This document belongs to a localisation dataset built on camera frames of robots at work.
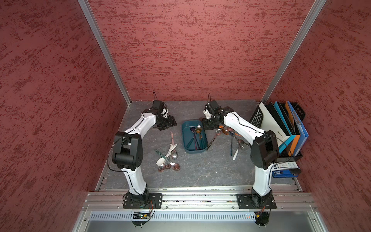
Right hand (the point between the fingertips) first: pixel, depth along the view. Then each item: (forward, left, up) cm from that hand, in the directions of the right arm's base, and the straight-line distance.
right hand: (204, 129), depth 90 cm
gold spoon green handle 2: (+6, +3, -10) cm, 12 cm away
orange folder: (-16, -43, +15) cm, 49 cm away
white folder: (-7, -33, +15) cm, 37 cm away
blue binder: (-12, -47, +16) cm, 51 cm away
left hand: (+3, +21, -1) cm, 21 cm away
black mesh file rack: (+1, -32, +7) cm, 33 cm away
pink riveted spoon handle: (0, +22, -9) cm, 24 cm away
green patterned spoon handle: (-13, +28, -10) cm, 32 cm away
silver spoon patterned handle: (+4, -11, -10) cm, 15 cm away
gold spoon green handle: (-1, +8, -10) cm, 13 cm away
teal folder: (-17, -39, +17) cm, 46 cm away
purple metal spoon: (+7, +7, -11) cm, 15 cm away
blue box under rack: (-26, -45, -9) cm, 52 cm away
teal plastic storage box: (-1, +6, -10) cm, 12 cm away
